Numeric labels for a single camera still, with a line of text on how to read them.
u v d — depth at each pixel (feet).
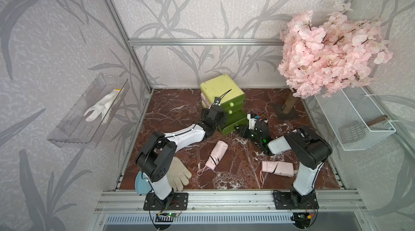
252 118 2.89
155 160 1.51
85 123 2.21
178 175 2.65
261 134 2.49
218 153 2.78
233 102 2.87
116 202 2.54
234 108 3.07
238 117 3.12
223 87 3.07
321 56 2.18
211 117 2.27
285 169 2.64
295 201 2.11
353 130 2.37
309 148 1.68
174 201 2.36
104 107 2.11
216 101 2.54
